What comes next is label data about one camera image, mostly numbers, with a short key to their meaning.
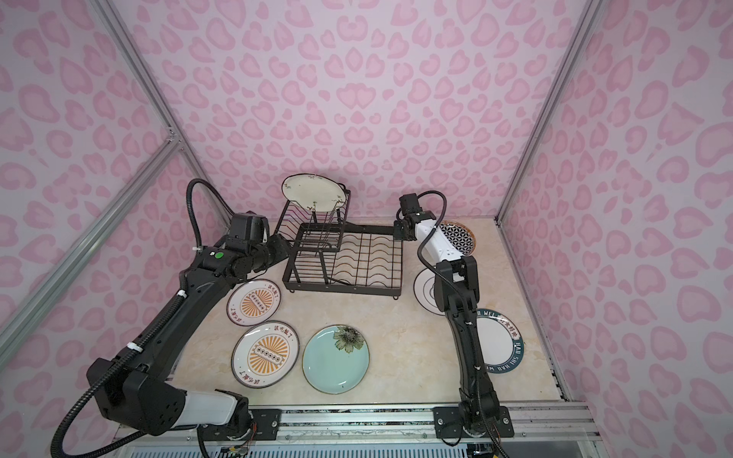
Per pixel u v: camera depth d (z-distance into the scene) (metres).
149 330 0.44
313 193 0.86
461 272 0.68
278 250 0.71
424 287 0.99
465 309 0.63
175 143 0.90
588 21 0.70
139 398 0.39
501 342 0.89
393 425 0.74
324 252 0.82
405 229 0.80
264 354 0.85
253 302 0.95
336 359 0.84
